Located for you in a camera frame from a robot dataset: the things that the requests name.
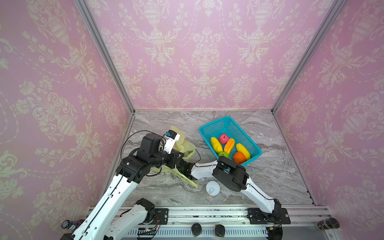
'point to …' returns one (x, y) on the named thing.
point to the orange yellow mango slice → (229, 145)
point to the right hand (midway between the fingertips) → (164, 156)
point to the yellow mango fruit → (216, 145)
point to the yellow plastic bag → (186, 147)
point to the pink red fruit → (223, 138)
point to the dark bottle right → (329, 223)
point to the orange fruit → (239, 158)
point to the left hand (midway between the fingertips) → (183, 156)
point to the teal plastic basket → (226, 125)
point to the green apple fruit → (223, 153)
